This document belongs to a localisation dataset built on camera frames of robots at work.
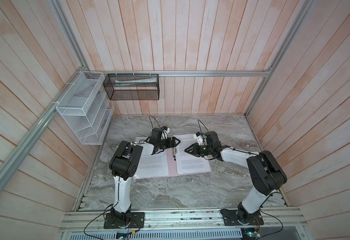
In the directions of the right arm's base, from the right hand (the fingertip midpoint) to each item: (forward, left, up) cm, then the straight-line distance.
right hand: (185, 150), depth 90 cm
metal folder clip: (+3, +7, -7) cm, 11 cm away
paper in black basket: (+31, +41, +27) cm, 59 cm away
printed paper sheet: (-7, +21, -7) cm, 23 cm away
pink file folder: (-4, +9, -7) cm, 12 cm away
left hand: (+8, +6, -5) cm, 11 cm away
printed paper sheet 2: (-4, -1, -8) cm, 9 cm away
